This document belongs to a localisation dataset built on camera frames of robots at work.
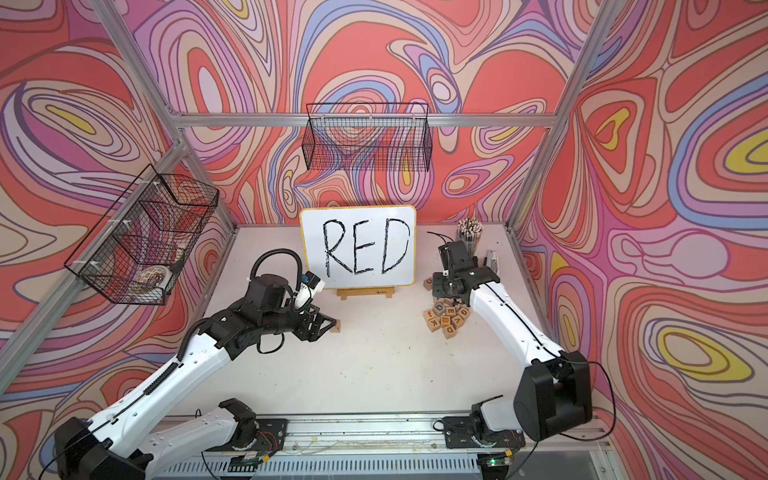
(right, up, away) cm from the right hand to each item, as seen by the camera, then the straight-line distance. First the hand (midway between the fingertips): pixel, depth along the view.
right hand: (446, 292), depth 85 cm
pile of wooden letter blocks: (+2, -8, +9) cm, 12 cm away
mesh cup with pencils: (+9, +18, +9) cm, 22 cm away
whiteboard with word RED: (-25, +13, +6) cm, 29 cm away
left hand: (-32, -5, -10) cm, 34 cm away
